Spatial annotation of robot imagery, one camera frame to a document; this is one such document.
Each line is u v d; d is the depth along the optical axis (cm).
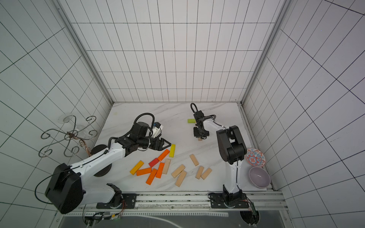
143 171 83
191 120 106
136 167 84
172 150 91
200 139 95
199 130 86
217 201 73
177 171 84
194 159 88
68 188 40
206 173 83
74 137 64
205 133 87
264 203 73
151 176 81
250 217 71
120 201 70
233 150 54
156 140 70
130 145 59
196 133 90
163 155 90
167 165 85
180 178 81
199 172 83
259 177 80
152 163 87
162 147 71
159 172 83
